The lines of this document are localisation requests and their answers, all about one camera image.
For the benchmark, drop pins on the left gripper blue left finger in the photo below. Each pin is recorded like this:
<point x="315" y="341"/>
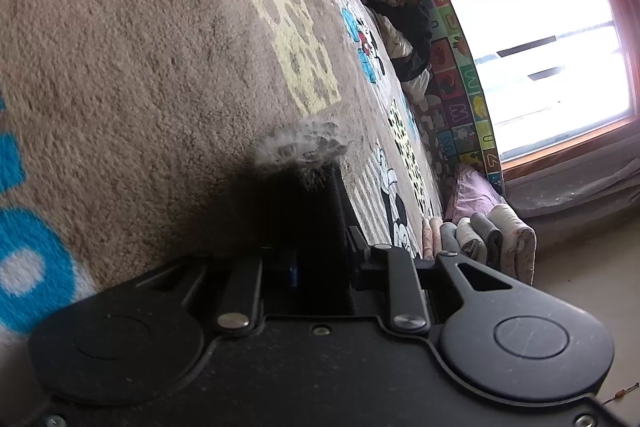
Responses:
<point x="259" y="285"/>

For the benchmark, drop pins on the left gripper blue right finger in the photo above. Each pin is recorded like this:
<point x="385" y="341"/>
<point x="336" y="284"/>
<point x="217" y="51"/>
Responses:
<point x="389" y="274"/>

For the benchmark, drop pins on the black garment with grey fringe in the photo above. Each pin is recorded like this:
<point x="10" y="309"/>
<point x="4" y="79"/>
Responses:
<point x="304" y="230"/>

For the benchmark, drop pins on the black and white clothes pile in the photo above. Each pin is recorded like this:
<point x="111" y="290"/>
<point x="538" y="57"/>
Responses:
<point x="407" y="33"/>

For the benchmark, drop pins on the charcoal grey folded garment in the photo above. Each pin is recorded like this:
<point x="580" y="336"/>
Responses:
<point x="448" y="237"/>

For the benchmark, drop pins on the beige folded garment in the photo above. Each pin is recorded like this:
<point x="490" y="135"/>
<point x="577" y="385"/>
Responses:
<point x="431" y="237"/>

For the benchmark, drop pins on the light grey folded garment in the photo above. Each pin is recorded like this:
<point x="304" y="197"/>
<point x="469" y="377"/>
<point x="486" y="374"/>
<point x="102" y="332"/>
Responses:
<point x="470" y="242"/>

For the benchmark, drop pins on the dark grey folded garment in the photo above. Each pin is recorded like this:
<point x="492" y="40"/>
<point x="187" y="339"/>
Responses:
<point x="491" y="236"/>

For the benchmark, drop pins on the white patterned folded garment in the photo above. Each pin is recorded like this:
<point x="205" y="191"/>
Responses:
<point x="519" y="243"/>

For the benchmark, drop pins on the lilac patterned folded garment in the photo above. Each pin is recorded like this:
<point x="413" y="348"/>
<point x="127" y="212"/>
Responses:
<point x="471" y="193"/>

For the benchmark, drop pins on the colourful alphabet foam headboard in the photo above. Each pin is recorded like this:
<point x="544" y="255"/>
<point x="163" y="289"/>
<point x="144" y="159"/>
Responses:
<point x="453" y="117"/>

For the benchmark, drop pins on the grey curtain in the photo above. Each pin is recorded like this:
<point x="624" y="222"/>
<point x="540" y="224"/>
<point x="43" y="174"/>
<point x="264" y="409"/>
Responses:
<point x="606" y="179"/>

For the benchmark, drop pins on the Mickey Mouse plush blanket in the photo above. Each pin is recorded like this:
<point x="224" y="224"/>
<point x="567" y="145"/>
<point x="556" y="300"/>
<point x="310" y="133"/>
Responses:
<point x="129" y="130"/>

